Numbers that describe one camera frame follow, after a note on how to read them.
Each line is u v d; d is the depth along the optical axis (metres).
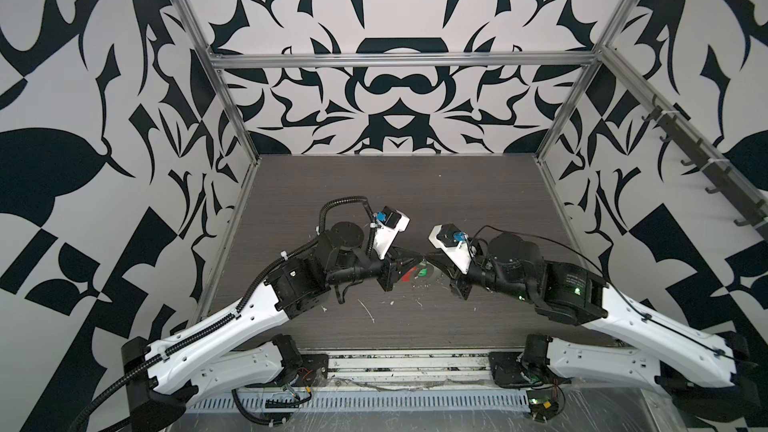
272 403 0.73
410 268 0.61
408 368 0.76
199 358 0.41
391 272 0.54
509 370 0.74
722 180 0.55
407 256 0.60
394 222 0.55
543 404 0.71
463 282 0.53
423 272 0.65
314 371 0.74
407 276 0.59
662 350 0.42
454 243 0.50
